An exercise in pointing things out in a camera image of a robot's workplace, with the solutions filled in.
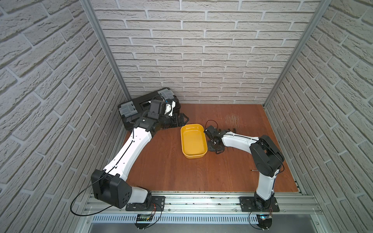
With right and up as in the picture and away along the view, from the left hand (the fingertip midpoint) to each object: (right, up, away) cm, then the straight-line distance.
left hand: (185, 118), depth 76 cm
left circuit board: (-21, -51, -3) cm, 56 cm away
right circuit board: (+40, -51, -5) cm, 65 cm away
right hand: (+19, -20, +20) cm, 34 cm away
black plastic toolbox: (-36, +5, +16) cm, 40 cm away
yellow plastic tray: (+5, -16, +22) cm, 28 cm away
